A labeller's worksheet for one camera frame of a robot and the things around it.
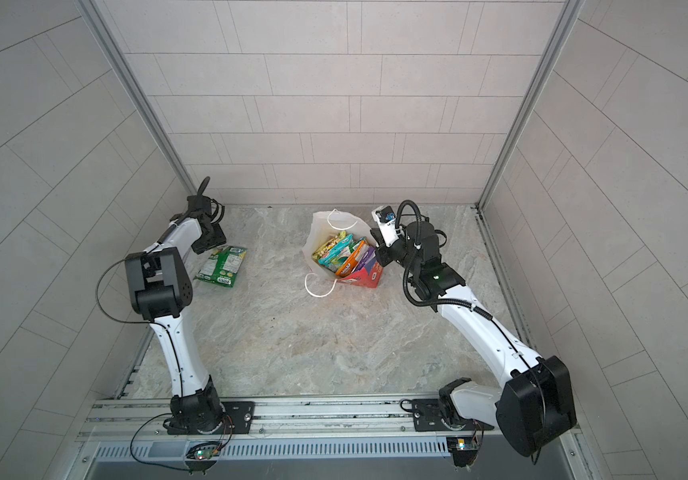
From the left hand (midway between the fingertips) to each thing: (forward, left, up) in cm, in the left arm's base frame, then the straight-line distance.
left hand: (221, 233), depth 102 cm
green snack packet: (-13, -4, -1) cm, 14 cm away
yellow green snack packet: (-11, -38, +8) cm, 41 cm away
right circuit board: (-60, -73, -4) cm, 94 cm away
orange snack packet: (-16, -45, +8) cm, 49 cm away
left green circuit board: (-60, -15, 0) cm, 62 cm away
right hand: (-15, -51, +22) cm, 58 cm away
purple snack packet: (-17, -50, +12) cm, 54 cm away
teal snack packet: (-15, -40, +7) cm, 43 cm away
